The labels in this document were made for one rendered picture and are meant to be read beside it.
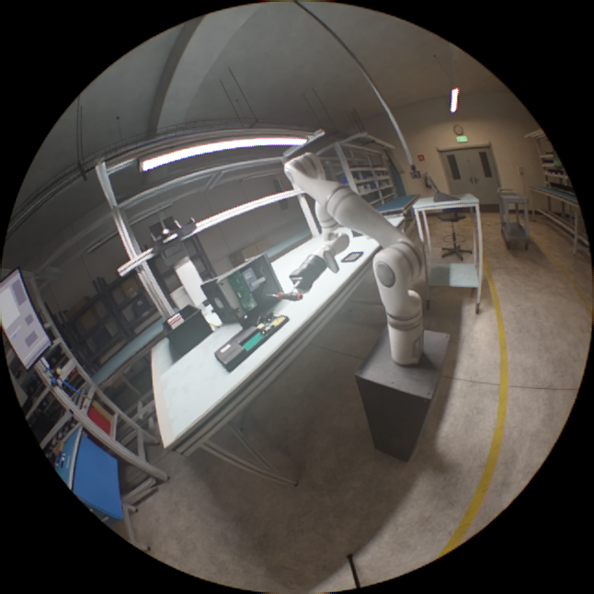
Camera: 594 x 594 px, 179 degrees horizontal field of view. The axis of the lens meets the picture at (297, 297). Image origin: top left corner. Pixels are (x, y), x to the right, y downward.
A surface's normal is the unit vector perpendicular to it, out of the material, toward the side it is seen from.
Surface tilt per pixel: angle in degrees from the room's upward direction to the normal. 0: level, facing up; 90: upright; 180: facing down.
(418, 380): 0
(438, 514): 0
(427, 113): 90
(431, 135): 90
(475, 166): 90
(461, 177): 90
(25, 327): 101
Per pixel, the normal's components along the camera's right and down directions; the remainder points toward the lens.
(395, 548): -0.37, -0.84
